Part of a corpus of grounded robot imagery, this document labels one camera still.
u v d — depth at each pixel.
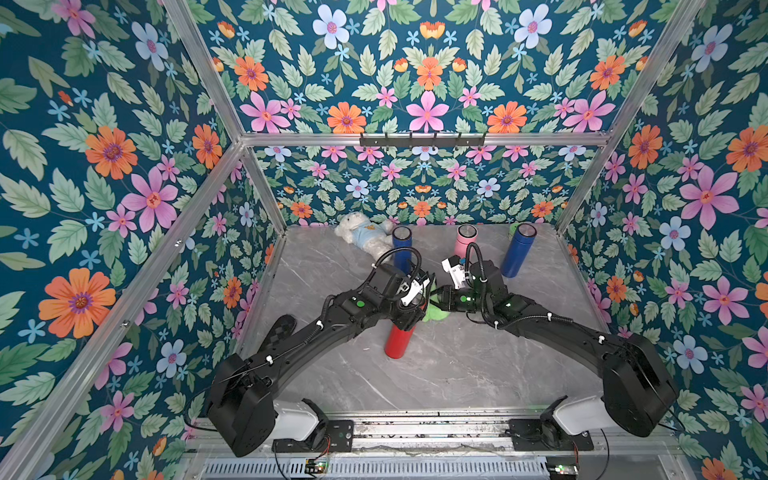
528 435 0.73
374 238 1.07
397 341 0.83
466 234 0.89
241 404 0.40
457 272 0.75
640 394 0.43
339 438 0.73
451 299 0.70
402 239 0.89
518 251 0.95
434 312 0.77
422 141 0.93
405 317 0.70
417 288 0.69
